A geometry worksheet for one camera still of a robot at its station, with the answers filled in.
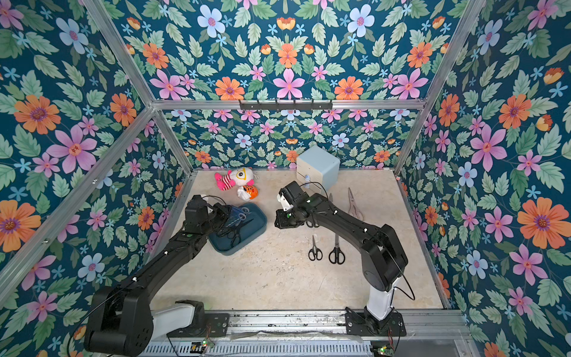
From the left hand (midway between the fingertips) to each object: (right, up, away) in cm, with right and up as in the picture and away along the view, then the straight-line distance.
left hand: (234, 203), depth 85 cm
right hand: (+17, -7, -2) cm, 18 cm away
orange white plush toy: (0, +4, +19) cm, 19 cm away
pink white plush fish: (-4, +12, +22) cm, 26 cm away
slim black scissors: (+32, -21, +5) cm, 39 cm away
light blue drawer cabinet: (+34, +14, +15) cm, 39 cm away
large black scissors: (+41, -22, +5) cm, 47 cm away
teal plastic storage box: (+7, -7, +14) cm, 17 cm away
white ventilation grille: (+24, -46, -15) cm, 54 cm away
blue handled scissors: (+2, -5, +1) cm, 6 cm away
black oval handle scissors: (-4, -14, +11) cm, 18 cm away
